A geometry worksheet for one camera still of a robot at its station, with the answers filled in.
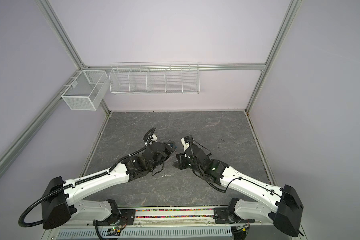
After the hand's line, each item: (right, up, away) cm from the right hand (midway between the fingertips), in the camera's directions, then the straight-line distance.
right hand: (176, 157), depth 74 cm
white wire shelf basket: (+1, +49, +31) cm, 58 cm away
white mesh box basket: (-62, +39, +26) cm, 78 cm away
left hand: (0, +5, +1) cm, 5 cm away
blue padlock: (-2, +6, 0) cm, 6 cm away
